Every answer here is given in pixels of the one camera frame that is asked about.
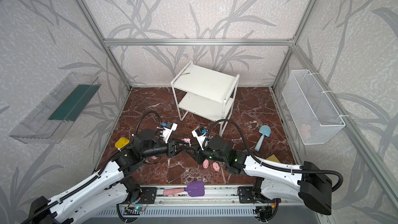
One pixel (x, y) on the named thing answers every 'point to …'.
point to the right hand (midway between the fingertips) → (187, 144)
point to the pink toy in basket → (304, 130)
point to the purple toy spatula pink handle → (194, 188)
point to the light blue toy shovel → (265, 130)
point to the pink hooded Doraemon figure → (188, 140)
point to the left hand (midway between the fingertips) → (188, 142)
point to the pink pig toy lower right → (215, 166)
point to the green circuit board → (139, 208)
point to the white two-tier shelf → (205, 92)
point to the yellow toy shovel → (122, 142)
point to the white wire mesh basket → (315, 118)
